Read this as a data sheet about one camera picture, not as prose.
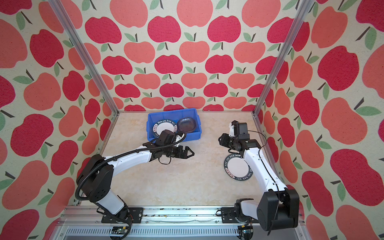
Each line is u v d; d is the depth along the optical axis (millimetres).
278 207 383
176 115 1142
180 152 749
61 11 710
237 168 906
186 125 1099
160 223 731
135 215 746
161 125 1088
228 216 733
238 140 620
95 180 451
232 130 760
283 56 866
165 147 662
